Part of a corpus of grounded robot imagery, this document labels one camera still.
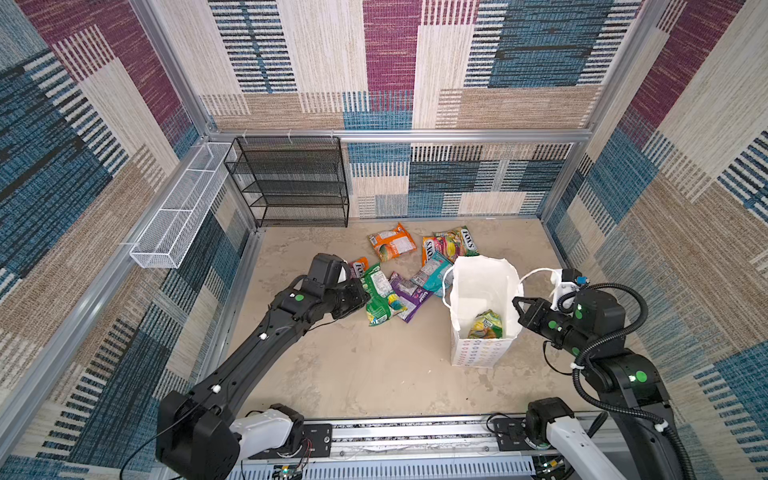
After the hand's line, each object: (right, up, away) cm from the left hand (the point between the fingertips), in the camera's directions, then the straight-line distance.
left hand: (372, 291), depth 77 cm
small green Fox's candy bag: (+33, +11, +31) cm, 47 cm away
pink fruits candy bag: (+23, +12, +31) cm, 40 cm away
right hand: (+32, -2, -9) cm, 33 cm away
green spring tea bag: (+2, -4, +3) cm, 5 cm away
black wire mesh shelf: (-30, +35, +32) cm, 57 cm away
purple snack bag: (+11, -4, +19) cm, 22 cm away
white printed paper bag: (+31, -8, +6) cm, 32 cm away
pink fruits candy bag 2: (-7, +5, +26) cm, 28 cm away
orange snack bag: (+5, +13, +32) cm, 35 cm away
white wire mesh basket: (-62, +15, +15) cm, 66 cm away
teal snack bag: (+18, +2, +22) cm, 29 cm away
